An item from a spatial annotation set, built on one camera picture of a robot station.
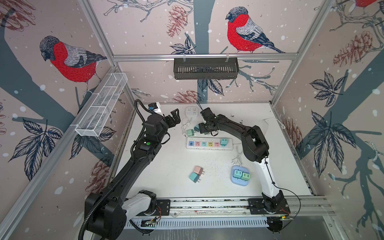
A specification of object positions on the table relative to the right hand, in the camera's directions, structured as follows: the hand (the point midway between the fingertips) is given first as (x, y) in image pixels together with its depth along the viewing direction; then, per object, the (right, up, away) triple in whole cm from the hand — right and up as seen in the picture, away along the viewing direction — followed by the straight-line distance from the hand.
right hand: (203, 129), depth 103 cm
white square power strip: (-9, +13, +9) cm, 18 cm away
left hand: (-18, +12, -28) cm, 36 cm away
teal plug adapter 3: (+17, -21, -25) cm, 37 cm away
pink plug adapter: (-4, -22, -20) cm, 29 cm away
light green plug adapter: (+21, -22, -26) cm, 40 cm away
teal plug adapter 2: (-5, +1, -2) cm, 5 cm away
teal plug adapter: (+13, -7, -11) cm, 18 cm away
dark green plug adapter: (-9, -2, -2) cm, 9 cm away
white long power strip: (+3, -8, -10) cm, 13 cm away
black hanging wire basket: (+2, +44, +1) cm, 44 cm away
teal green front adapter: (-6, -25, -22) cm, 33 cm away
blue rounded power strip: (+19, -26, -24) cm, 40 cm away
